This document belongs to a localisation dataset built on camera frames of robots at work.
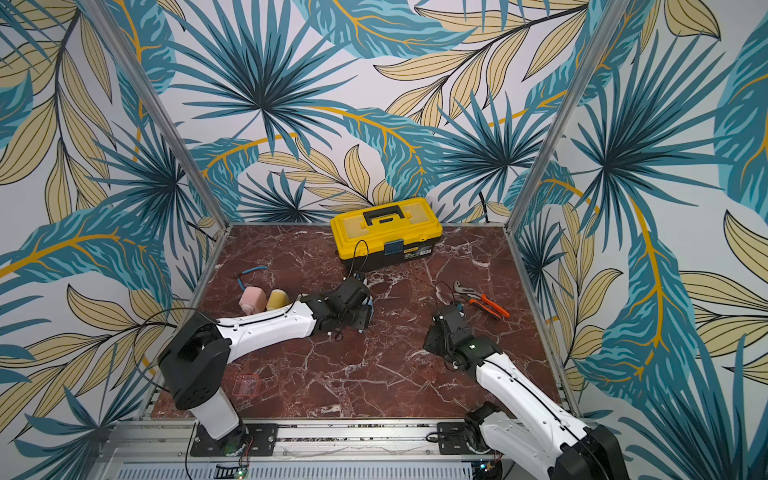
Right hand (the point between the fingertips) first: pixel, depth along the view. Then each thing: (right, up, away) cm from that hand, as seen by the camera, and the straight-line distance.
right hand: (431, 337), depth 84 cm
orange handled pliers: (+19, +8, +16) cm, 26 cm away
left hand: (-20, +5, +4) cm, 21 cm away
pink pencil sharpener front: (-53, +9, +6) cm, 54 cm away
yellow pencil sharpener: (-45, +10, +7) cm, 47 cm away
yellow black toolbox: (-11, +30, +12) cm, 34 cm away
